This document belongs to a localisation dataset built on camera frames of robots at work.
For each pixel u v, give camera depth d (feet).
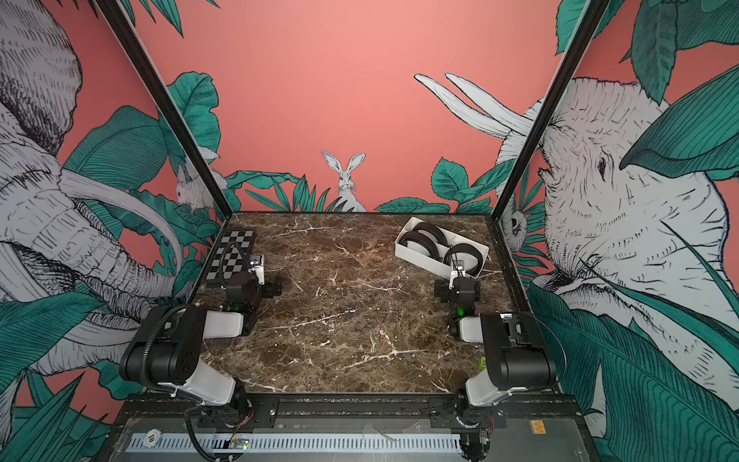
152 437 2.30
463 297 2.36
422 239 3.22
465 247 3.21
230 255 3.37
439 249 3.31
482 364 2.65
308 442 2.30
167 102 2.81
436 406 2.46
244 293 2.39
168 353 1.47
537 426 2.35
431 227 3.42
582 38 2.39
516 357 1.50
